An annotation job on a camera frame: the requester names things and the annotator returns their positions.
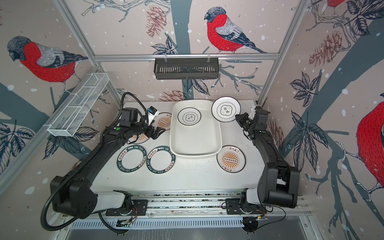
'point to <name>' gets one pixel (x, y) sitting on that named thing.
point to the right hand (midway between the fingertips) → (234, 115)
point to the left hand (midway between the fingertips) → (157, 124)
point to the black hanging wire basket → (186, 69)
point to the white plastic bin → (195, 132)
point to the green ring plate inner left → (160, 159)
